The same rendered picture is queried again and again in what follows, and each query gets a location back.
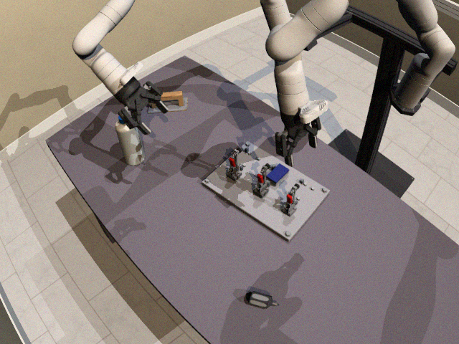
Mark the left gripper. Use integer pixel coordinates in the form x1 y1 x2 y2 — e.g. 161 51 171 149
275 111 321 167

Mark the toggle clamp with red handle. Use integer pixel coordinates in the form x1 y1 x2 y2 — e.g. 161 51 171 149
281 183 300 216
253 163 270 198
226 148 242 181

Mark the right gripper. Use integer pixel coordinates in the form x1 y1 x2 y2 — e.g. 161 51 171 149
114 77 169 135

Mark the blue flat rectangular block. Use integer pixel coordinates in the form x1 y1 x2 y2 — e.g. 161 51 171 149
266 163 289 186

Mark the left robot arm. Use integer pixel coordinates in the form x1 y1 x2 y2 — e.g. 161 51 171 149
265 0 455 124

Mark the white bottle with blue cap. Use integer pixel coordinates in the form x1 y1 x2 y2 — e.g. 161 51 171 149
115 116 146 166

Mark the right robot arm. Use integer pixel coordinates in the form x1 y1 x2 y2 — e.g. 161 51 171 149
72 0 292 95

